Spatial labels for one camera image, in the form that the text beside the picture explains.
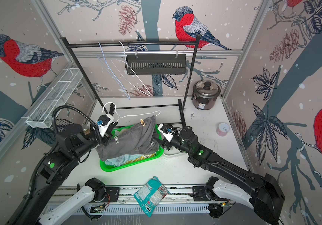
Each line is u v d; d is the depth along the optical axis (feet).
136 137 2.31
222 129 3.09
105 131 1.71
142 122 2.29
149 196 2.30
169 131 1.89
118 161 2.48
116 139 2.15
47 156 1.46
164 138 2.03
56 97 2.61
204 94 3.27
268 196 1.24
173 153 2.67
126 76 3.59
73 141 1.42
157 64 3.43
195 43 2.16
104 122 1.60
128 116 2.01
